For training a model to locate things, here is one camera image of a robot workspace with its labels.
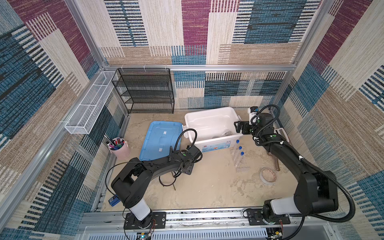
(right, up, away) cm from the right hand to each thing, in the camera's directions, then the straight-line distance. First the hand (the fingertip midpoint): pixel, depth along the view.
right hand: (242, 124), depth 87 cm
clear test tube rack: (+3, -24, +5) cm, 25 cm away
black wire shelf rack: (-63, +25, +24) cm, 72 cm away
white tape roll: (+15, -30, +1) cm, 33 cm away
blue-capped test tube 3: (-2, -16, -7) cm, 18 cm away
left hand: (-33, -24, +2) cm, 41 cm away
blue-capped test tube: (-3, -13, +1) cm, 14 cm away
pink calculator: (+32, -6, +15) cm, 36 cm away
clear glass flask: (-6, -6, +14) cm, 16 cm away
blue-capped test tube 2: (-3, -13, -5) cm, 15 cm away
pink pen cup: (-70, -14, +1) cm, 72 cm away
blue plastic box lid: (-51, -9, +18) cm, 55 cm away
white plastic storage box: (-12, -3, +22) cm, 25 cm away
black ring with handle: (-40, -31, -12) cm, 52 cm away
